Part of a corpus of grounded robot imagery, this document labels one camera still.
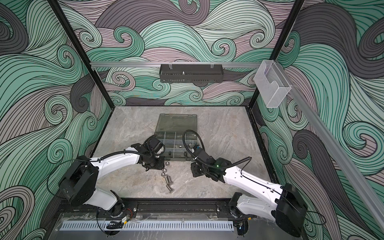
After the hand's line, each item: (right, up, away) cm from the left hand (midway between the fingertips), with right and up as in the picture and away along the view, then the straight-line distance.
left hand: (162, 165), depth 86 cm
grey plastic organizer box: (+1, +19, +24) cm, 31 cm away
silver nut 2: (0, -5, 0) cm, 5 cm away
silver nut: (+2, 0, +3) cm, 4 cm away
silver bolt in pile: (+3, -7, -4) cm, 8 cm away
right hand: (+18, +1, -7) cm, 19 cm away
